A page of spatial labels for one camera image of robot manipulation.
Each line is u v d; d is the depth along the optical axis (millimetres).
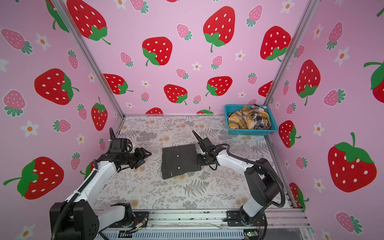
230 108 1148
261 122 1000
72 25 733
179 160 901
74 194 424
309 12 703
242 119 1041
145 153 777
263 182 451
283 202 387
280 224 730
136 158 740
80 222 395
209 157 655
